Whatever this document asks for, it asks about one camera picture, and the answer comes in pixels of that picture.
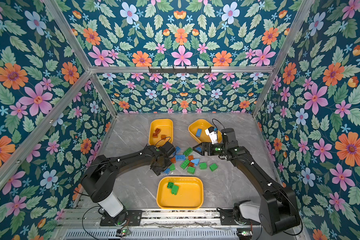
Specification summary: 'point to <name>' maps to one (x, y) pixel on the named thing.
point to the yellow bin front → (190, 194)
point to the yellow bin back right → (197, 128)
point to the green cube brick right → (203, 165)
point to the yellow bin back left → (161, 131)
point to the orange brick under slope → (191, 164)
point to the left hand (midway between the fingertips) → (170, 165)
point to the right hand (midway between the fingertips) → (198, 147)
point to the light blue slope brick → (196, 161)
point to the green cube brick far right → (213, 167)
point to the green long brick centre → (185, 164)
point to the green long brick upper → (188, 151)
